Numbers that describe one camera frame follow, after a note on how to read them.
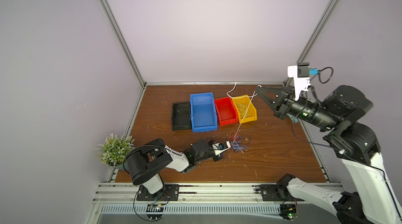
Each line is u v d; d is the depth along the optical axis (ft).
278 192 2.20
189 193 2.43
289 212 2.24
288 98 1.27
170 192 2.40
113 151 2.32
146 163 1.51
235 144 2.39
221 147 2.20
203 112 3.39
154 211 2.38
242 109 3.29
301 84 1.23
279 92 1.31
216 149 2.21
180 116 3.60
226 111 3.42
